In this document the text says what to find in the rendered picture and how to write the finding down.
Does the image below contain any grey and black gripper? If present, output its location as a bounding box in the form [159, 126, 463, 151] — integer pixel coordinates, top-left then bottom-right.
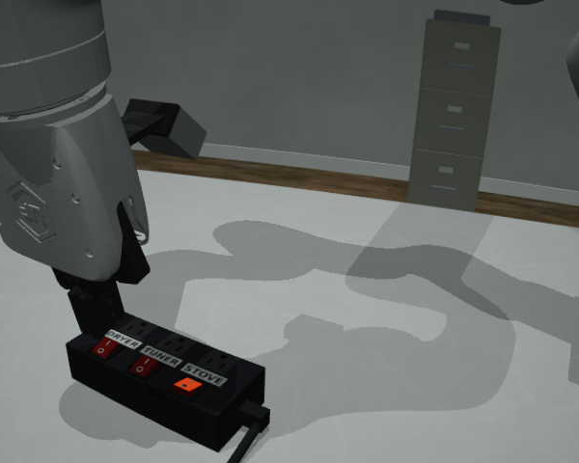
[0, 81, 151, 340]

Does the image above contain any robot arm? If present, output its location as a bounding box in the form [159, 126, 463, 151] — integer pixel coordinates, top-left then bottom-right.
[0, 0, 207, 160]

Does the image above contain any black power strip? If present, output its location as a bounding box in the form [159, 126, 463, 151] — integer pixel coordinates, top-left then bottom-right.
[66, 312, 270, 463]

